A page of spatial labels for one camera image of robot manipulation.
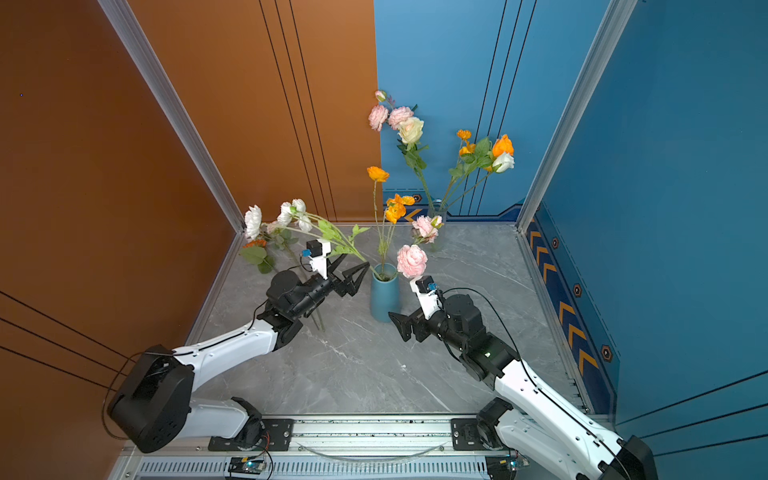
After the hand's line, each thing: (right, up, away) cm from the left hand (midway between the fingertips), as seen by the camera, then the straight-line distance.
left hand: (359, 256), depth 74 cm
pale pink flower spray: (-39, +7, +41) cm, 57 cm away
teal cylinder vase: (+6, -10, +7) cm, 13 cm away
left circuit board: (-27, -50, -4) cm, 57 cm away
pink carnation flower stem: (+13, -1, -7) cm, 15 cm away
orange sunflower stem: (-41, +1, +31) cm, 52 cm away
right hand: (+11, -12, -1) cm, 16 cm away
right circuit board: (+34, -50, -5) cm, 60 cm away
